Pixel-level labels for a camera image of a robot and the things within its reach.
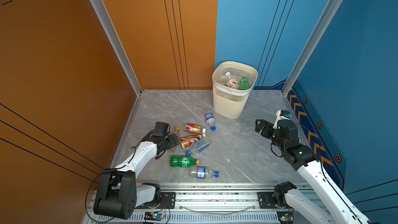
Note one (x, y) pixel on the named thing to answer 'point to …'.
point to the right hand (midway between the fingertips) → (261, 123)
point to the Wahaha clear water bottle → (231, 83)
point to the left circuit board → (154, 216)
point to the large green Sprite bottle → (183, 161)
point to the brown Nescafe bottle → (186, 142)
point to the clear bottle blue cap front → (201, 172)
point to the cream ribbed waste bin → (231, 102)
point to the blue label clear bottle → (209, 118)
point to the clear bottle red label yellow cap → (176, 129)
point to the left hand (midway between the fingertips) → (171, 141)
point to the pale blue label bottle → (199, 145)
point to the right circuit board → (286, 216)
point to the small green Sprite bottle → (244, 83)
